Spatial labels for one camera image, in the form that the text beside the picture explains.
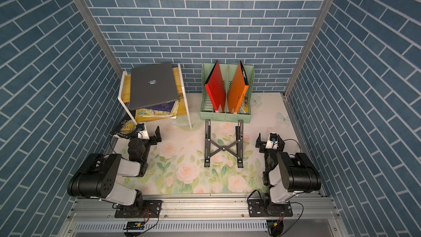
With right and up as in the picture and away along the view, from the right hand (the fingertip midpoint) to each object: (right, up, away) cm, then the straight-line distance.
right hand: (271, 135), depth 87 cm
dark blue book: (-57, +15, +4) cm, 59 cm away
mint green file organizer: (-23, +25, +18) cm, 38 cm away
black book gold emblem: (-88, +3, +14) cm, 89 cm away
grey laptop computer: (-61, +26, -9) cm, 67 cm away
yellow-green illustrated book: (-67, +12, +1) cm, 68 cm away
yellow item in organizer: (-11, +12, +21) cm, 27 cm away
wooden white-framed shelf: (-72, +20, -13) cm, 76 cm away
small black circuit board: (-66, -38, -15) cm, 77 cm away
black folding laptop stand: (-18, -9, +6) cm, 21 cm away
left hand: (-64, +4, +2) cm, 65 cm away
